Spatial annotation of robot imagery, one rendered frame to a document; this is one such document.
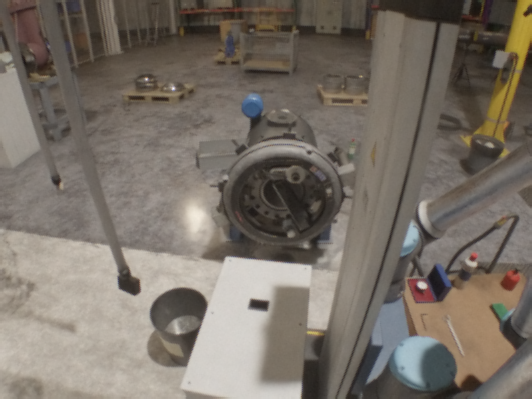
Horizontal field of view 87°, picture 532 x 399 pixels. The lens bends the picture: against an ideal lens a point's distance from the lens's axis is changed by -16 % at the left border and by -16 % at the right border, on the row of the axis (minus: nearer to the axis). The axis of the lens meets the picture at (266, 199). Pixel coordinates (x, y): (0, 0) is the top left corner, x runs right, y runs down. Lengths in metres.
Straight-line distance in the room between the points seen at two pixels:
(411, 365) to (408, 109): 0.55
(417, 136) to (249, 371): 0.78
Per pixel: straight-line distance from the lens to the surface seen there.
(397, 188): 0.56
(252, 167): 1.91
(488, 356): 1.75
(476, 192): 1.11
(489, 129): 5.13
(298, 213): 2.06
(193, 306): 1.98
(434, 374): 0.82
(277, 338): 1.08
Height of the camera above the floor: 1.76
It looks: 34 degrees down
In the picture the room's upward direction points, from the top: straight up
